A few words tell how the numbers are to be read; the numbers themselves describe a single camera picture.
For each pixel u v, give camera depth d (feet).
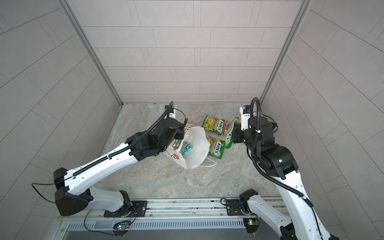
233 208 2.33
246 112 1.66
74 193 1.27
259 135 1.32
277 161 1.24
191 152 2.72
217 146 2.99
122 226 2.10
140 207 2.34
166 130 1.50
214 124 3.32
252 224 2.23
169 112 1.81
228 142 2.07
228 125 3.30
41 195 1.40
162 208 2.37
